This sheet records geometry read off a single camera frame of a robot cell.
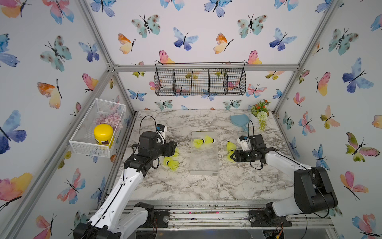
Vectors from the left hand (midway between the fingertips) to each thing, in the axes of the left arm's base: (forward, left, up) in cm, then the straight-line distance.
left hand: (172, 141), depth 78 cm
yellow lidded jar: (-5, +27, +13) cm, 31 cm away
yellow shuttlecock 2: (-3, +2, -22) cm, 22 cm away
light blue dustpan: (+31, -47, -20) cm, 60 cm away
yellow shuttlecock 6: (+1, -33, -19) cm, 38 cm away
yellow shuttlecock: (+6, 0, -22) cm, 23 cm away
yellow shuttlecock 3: (+13, -21, -19) cm, 31 cm away
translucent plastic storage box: (+5, -18, -23) cm, 29 cm away
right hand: (-1, -36, -15) cm, 40 cm away
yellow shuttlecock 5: (+8, -35, -20) cm, 41 cm away
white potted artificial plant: (+25, -55, -7) cm, 61 cm away
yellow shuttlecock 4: (+10, -14, -18) cm, 25 cm away
